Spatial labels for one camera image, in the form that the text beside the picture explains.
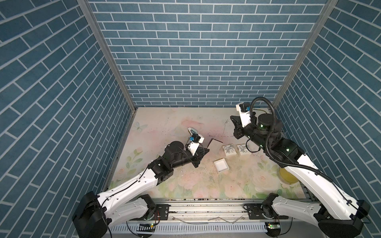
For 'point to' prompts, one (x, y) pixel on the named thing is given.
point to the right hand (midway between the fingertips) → (234, 117)
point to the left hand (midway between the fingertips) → (212, 152)
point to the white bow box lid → (242, 150)
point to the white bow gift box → (229, 149)
